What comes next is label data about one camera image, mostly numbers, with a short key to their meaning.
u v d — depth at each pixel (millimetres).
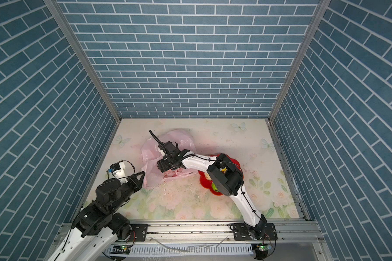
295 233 755
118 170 642
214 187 825
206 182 886
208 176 866
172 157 748
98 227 503
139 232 737
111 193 525
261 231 644
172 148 750
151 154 909
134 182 630
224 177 550
